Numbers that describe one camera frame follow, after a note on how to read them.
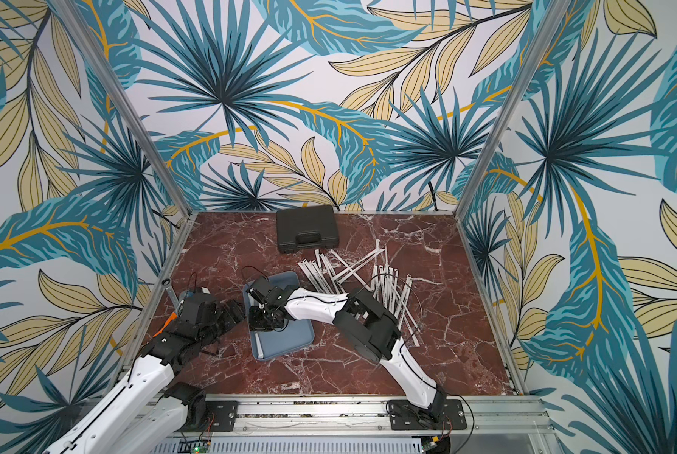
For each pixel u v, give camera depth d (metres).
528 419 0.75
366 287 0.98
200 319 0.62
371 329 0.55
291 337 0.86
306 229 1.09
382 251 1.07
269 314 0.69
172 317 0.89
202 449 0.71
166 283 0.98
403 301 0.94
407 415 0.73
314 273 1.00
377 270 1.01
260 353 0.82
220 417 0.73
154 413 0.57
